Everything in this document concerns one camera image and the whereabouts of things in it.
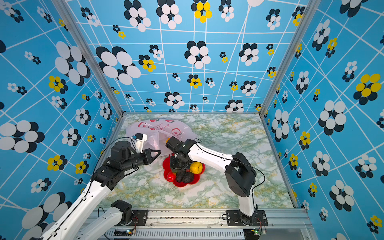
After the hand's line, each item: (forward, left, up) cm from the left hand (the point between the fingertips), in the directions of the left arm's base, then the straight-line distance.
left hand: (162, 150), depth 72 cm
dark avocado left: (-5, -7, -19) cm, 20 cm away
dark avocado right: (-7, -12, -17) cm, 22 cm away
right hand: (-3, -5, -15) cm, 16 cm away
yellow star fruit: (-1, -16, -16) cm, 23 cm away
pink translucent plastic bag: (+12, +4, +1) cm, 13 cm away
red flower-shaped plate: (+3, +2, -20) cm, 21 cm away
